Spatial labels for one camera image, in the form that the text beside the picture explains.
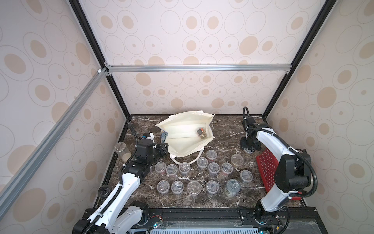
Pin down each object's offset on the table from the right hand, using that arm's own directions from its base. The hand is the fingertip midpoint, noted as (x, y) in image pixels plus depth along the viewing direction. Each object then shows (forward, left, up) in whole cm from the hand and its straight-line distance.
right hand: (254, 148), depth 89 cm
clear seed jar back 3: (-13, +25, -4) cm, 29 cm away
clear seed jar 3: (-24, +36, -3) cm, 44 cm away
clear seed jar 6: (-12, +18, -4) cm, 22 cm away
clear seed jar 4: (-23, +27, -4) cm, 35 cm away
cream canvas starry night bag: (+15, +43, -4) cm, 45 cm away
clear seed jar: (-25, +53, -3) cm, 59 cm away
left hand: (-7, +48, +13) cm, 51 cm away
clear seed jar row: (-4, +26, -3) cm, 27 cm away
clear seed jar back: (-16, +50, -2) cm, 52 cm away
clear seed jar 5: (-14, +57, -3) cm, 58 cm away
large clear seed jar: (-24, +16, -2) cm, 29 cm away
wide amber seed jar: (-7, +11, -4) cm, 13 cm away
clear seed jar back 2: (-13, +43, -3) cm, 45 cm away
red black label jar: (+14, +33, -3) cm, 36 cm away
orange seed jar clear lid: (-9, +32, -4) cm, 34 cm away
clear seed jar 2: (-25, +45, -3) cm, 52 cm away
